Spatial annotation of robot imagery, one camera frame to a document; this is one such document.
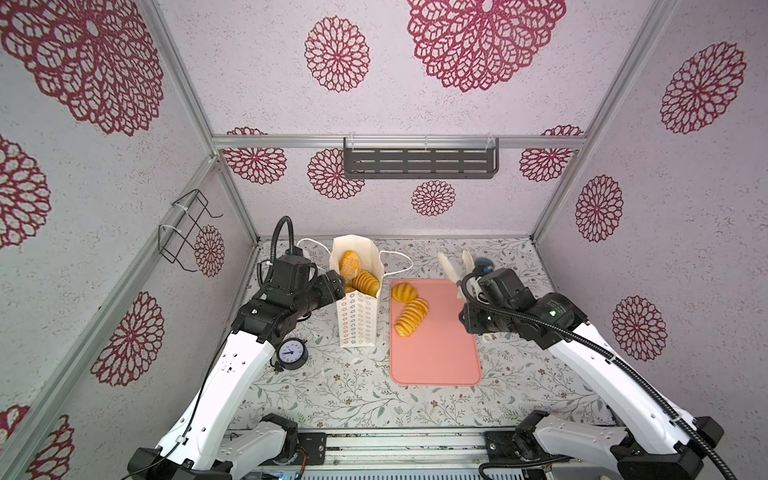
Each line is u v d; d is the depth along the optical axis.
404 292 1.00
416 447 0.76
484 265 0.64
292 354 0.88
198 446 0.38
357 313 0.79
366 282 0.88
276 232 0.53
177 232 0.75
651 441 0.39
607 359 0.42
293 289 0.53
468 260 0.75
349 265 0.87
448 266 0.72
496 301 0.53
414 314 0.94
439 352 0.89
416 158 0.94
